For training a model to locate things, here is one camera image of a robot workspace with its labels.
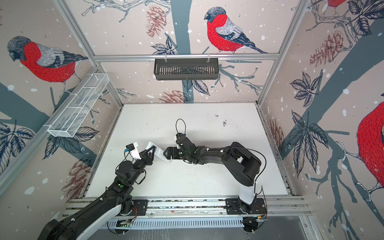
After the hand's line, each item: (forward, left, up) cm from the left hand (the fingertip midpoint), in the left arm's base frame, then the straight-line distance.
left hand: (153, 148), depth 78 cm
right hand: (+1, -6, -10) cm, 12 cm away
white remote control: (0, -2, -5) cm, 5 cm away
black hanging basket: (+57, -16, +11) cm, 60 cm away
